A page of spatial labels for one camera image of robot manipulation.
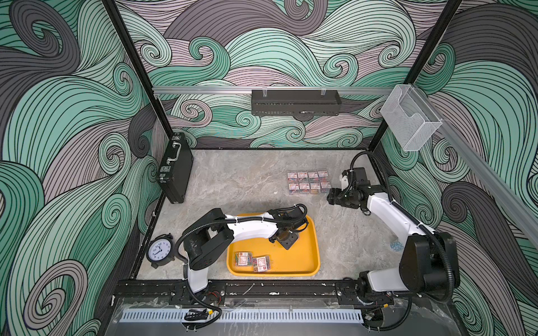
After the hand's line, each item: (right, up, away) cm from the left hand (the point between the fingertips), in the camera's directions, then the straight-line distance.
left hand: (286, 234), depth 86 cm
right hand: (+21, +15, +3) cm, 25 cm away
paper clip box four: (+10, +18, +15) cm, 25 cm away
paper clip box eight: (+16, +18, +15) cm, 28 cm away
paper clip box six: (-17, -8, -6) cm, 20 cm away
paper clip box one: (+16, +23, +19) cm, 34 cm away
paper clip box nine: (+21, +18, +15) cm, 31 cm away
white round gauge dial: (-51, -5, -4) cm, 51 cm away
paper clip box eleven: (+5, +23, +20) cm, 31 cm away
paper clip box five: (+5, +18, +15) cm, 24 cm away
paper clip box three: (+11, +23, +20) cm, 32 cm away
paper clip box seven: (-10, -8, -8) cm, 15 cm away
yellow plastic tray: (+6, -8, -5) cm, 11 cm away
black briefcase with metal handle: (-47, +26, 0) cm, 54 cm away
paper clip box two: (+21, +24, +21) cm, 38 cm away
